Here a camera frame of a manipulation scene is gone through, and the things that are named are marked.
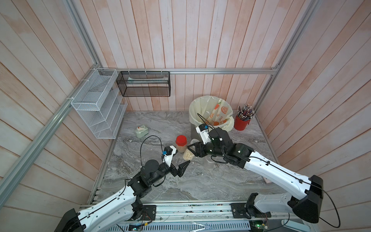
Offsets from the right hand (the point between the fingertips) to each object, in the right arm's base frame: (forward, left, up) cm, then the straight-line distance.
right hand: (190, 146), depth 72 cm
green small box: (+22, +34, -17) cm, 44 cm away
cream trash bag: (+29, -18, -4) cm, 34 cm away
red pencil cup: (+30, -37, -19) cm, 52 cm away
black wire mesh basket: (+50, +33, +3) cm, 60 cm away
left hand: (-5, +4, -4) cm, 8 cm away
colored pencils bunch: (+33, -39, -9) cm, 51 cm away
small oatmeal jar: (-4, +2, -3) cm, 5 cm away
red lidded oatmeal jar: (+9, +6, -13) cm, 17 cm away
